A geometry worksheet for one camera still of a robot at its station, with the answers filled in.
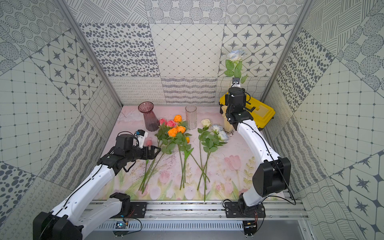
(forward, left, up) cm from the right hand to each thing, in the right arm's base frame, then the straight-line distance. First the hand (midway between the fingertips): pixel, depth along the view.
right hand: (238, 93), depth 79 cm
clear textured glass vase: (+2, +27, -18) cm, 33 cm away
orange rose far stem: (+7, +37, -30) cm, 48 cm away
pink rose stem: (-7, +45, -33) cm, 56 cm away
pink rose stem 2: (+2, +42, -29) cm, 51 cm away
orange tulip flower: (-18, +29, -33) cm, 48 cm away
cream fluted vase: (-4, +2, -26) cm, 26 cm away
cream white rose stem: (-2, +19, -34) cm, 39 cm away
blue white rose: (-14, +14, -33) cm, 38 cm away
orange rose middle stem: (-11, +33, -30) cm, 46 cm away
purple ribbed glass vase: (-2, +53, -24) cm, 59 cm away
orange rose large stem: (-9, +39, -27) cm, 48 cm away
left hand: (-22, +46, -19) cm, 55 cm away
